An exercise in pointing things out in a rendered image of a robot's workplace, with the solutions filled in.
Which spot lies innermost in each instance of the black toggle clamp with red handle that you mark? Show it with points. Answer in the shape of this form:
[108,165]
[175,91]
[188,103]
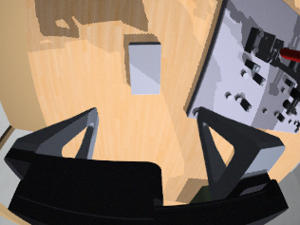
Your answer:
[290,106]

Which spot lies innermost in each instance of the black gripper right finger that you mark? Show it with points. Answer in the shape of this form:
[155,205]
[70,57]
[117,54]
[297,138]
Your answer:
[255,151]

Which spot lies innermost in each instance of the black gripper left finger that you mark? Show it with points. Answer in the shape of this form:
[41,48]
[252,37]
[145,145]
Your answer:
[51,140]

